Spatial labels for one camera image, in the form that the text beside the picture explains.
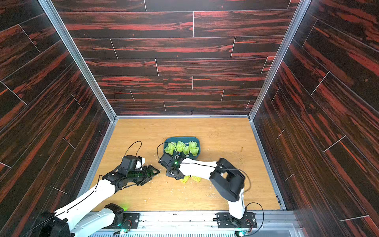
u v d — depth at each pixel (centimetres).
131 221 71
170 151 94
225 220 73
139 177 70
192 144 99
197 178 88
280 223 73
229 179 50
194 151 98
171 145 98
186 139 99
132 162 66
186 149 96
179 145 96
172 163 68
